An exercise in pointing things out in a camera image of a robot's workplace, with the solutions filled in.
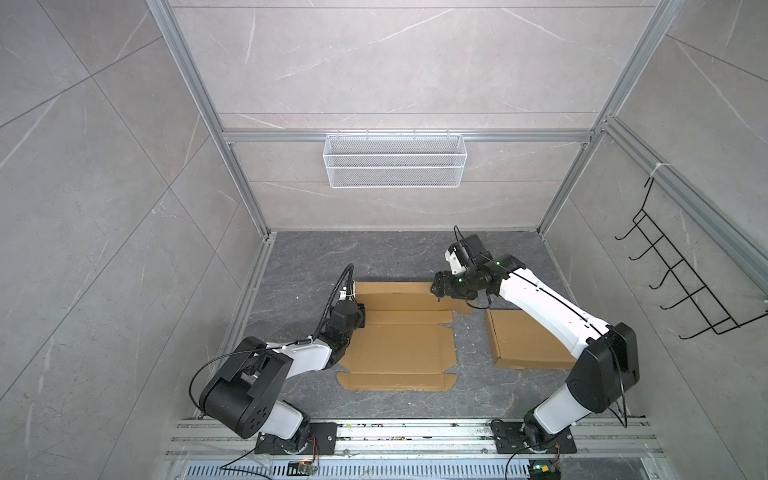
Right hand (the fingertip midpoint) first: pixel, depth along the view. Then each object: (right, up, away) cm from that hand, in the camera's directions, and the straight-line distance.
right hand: (439, 287), depth 84 cm
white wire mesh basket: (-12, +42, +17) cm, 47 cm away
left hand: (-26, -3, +8) cm, 27 cm away
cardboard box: (-10, -19, +6) cm, 22 cm away
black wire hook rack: (+52, +2, -22) cm, 56 cm away
